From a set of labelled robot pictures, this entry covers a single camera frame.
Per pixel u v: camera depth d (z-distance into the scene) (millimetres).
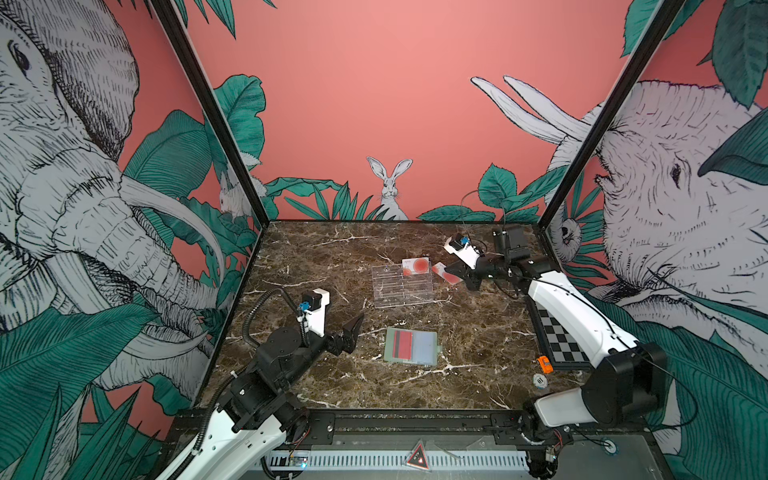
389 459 703
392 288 1001
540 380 818
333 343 589
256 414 475
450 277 829
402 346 887
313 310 558
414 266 963
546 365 835
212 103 855
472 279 713
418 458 699
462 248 684
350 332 592
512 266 597
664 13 690
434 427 761
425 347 880
